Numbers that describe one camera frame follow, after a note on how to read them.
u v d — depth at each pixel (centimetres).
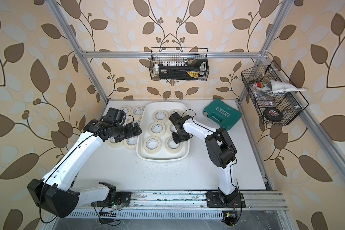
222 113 105
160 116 108
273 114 72
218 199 67
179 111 109
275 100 74
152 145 94
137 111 114
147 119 108
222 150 51
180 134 79
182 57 91
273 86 64
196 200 75
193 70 83
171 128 101
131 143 96
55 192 37
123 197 75
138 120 104
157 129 101
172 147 92
